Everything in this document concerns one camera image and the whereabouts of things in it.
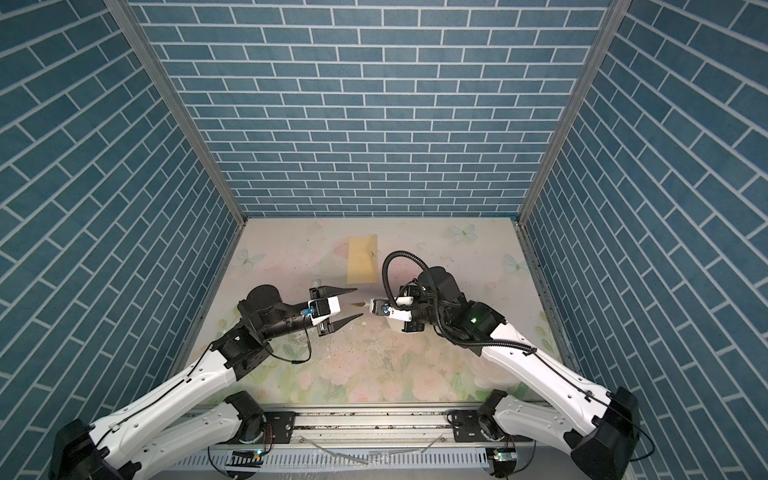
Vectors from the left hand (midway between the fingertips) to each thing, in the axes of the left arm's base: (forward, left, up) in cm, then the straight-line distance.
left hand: (356, 301), depth 66 cm
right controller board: (-27, -36, -31) cm, 55 cm away
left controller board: (-26, +28, -31) cm, 49 cm away
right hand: (+4, -7, -4) cm, 9 cm away
